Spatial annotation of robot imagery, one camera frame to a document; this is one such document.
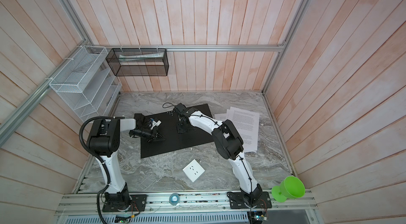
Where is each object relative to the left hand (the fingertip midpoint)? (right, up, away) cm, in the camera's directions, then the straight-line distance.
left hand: (164, 140), depth 94 cm
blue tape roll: (+9, -24, -19) cm, 32 cm away
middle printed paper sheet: (+41, +16, +13) cm, 46 cm away
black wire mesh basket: (-20, +51, +11) cm, 56 cm away
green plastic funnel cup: (+60, -13, -30) cm, 68 cm away
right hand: (+10, +6, +3) cm, 12 cm away
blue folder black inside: (+5, 0, +2) cm, 6 cm away
